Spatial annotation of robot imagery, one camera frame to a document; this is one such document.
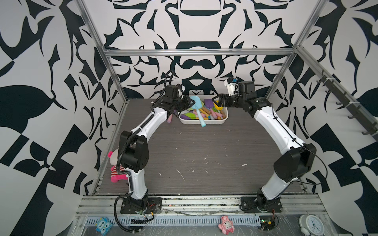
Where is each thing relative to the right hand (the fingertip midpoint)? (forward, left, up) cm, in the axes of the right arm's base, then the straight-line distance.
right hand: (215, 97), depth 80 cm
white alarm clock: (-55, -39, -27) cm, 72 cm away
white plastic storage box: (+15, +3, -26) cm, 30 cm away
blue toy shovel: (+1, +10, -7) cm, 12 cm away
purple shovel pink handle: (+6, +28, -26) cm, 39 cm away
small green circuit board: (-54, -21, -31) cm, 66 cm away
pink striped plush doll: (-34, +53, -22) cm, 67 cm away
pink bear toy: (-55, -2, -26) cm, 61 cm away
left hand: (+4, +12, -5) cm, 13 cm away
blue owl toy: (-54, +54, -27) cm, 81 cm away
